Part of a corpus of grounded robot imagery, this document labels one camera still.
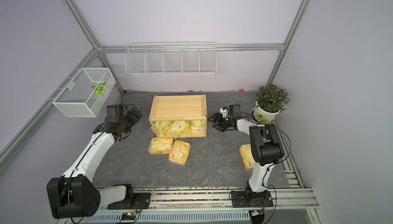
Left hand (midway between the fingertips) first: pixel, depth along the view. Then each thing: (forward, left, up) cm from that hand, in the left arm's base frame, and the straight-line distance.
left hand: (138, 117), depth 84 cm
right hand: (+1, -40, -11) cm, 42 cm away
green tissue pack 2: (-1, -21, -12) cm, 24 cm away
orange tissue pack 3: (-21, -59, -14) cm, 64 cm away
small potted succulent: (-4, -74, -7) cm, 74 cm away
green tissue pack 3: (0, -33, -12) cm, 35 cm away
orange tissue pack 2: (-17, -22, -13) cm, 30 cm away
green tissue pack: (+1, -10, -12) cm, 16 cm away
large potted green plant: (+5, -77, +2) cm, 77 cm away
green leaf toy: (+12, +19, +12) cm, 25 cm away
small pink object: (+35, -70, -20) cm, 81 cm away
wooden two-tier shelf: (-1, -23, 0) cm, 23 cm away
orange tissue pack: (-10, -10, -15) cm, 21 cm away
